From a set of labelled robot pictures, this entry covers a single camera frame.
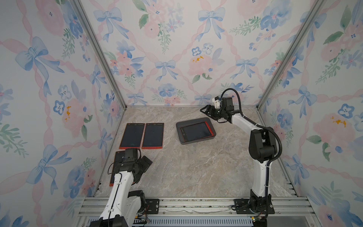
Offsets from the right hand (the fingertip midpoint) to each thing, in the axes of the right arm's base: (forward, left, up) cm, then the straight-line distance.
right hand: (203, 110), depth 102 cm
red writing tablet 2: (-15, +51, -11) cm, 54 cm away
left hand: (-39, +35, -8) cm, 53 cm away
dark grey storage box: (-2, +11, -11) cm, 16 cm away
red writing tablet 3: (-15, +36, -12) cm, 41 cm away
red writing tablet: (-8, +4, -16) cm, 18 cm away
